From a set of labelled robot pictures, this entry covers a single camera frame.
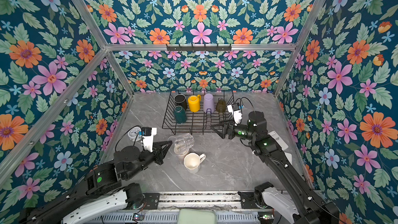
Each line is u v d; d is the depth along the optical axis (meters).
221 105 1.02
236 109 0.62
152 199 0.74
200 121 1.02
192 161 0.82
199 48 0.93
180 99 1.02
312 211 0.38
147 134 0.56
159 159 0.55
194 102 0.99
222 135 0.61
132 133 0.94
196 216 0.68
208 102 0.99
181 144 0.71
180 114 0.97
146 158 0.54
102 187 0.45
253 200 0.73
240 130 0.60
